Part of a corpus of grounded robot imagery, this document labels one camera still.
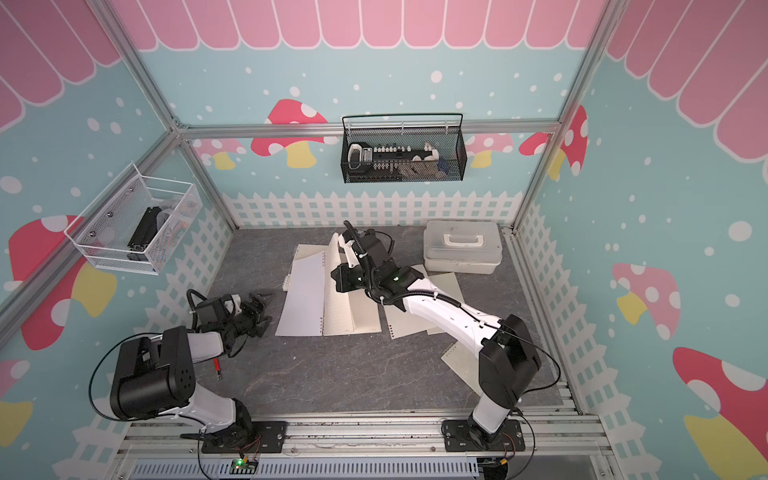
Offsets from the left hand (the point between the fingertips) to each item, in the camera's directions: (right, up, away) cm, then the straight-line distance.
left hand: (277, 306), depth 93 cm
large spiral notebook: (+24, +2, -20) cm, 31 cm away
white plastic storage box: (+60, +19, +8) cm, 63 cm away
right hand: (+20, +11, -16) cm, 28 cm away
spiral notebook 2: (+57, -15, -6) cm, 59 cm away
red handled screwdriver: (-15, -16, -7) cm, 23 cm away
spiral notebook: (+39, -5, 0) cm, 40 cm away
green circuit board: (0, -36, -20) cm, 41 cm away
